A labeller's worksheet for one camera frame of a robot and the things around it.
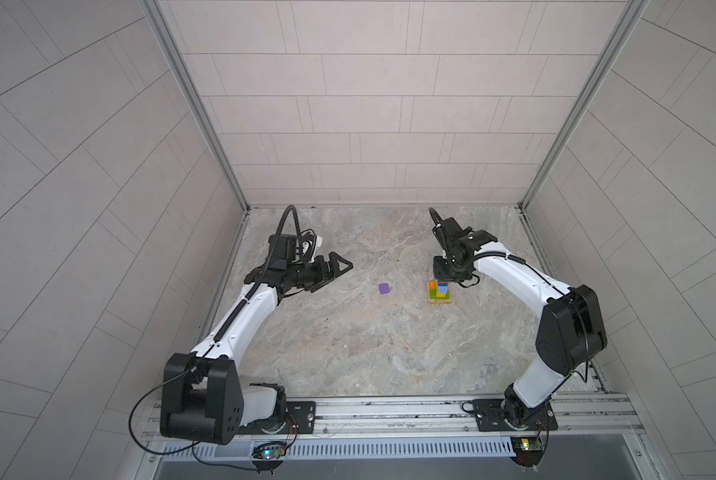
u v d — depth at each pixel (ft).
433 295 2.97
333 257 2.33
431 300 2.98
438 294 2.90
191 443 1.40
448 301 2.98
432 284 3.04
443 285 2.85
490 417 2.33
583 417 2.40
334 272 2.27
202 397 1.28
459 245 2.07
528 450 2.23
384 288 3.08
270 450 2.11
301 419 2.32
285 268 2.08
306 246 2.31
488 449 2.23
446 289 2.85
